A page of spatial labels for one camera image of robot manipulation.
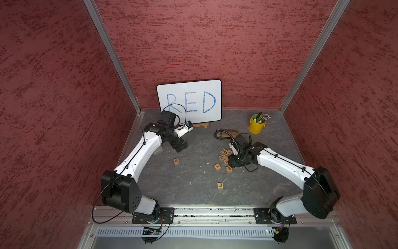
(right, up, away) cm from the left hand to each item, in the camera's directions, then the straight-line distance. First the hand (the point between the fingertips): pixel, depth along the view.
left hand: (178, 141), depth 82 cm
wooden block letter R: (-2, -13, +8) cm, 15 cm away
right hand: (+31, -14, +2) cm, 34 cm away
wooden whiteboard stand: (+14, +9, +24) cm, 29 cm away
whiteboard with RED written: (+10, +24, +17) cm, 31 cm away
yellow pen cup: (+50, +10, +19) cm, 54 cm away
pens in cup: (+53, +14, +21) cm, 59 cm away
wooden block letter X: (+22, -16, +6) cm, 28 cm away
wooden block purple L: (+25, -11, +10) cm, 29 cm away
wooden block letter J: (+23, -24, -1) cm, 33 cm away
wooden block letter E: (+29, -17, +5) cm, 34 cm away
